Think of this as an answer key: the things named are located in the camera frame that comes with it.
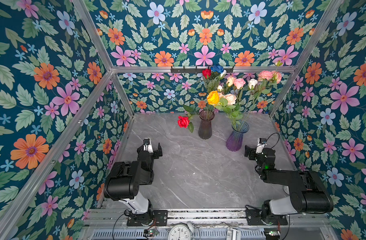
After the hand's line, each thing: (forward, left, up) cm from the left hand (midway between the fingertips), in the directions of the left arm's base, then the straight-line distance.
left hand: (152, 142), depth 92 cm
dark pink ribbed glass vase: (+8, -34, +4) cm, 35 cm away
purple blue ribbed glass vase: (+2, -55, -7) cm, 55 cm away
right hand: (-6, -66, -2) cm, 67 cm away
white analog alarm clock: (-46, -17, -5) cm, 50 cm away
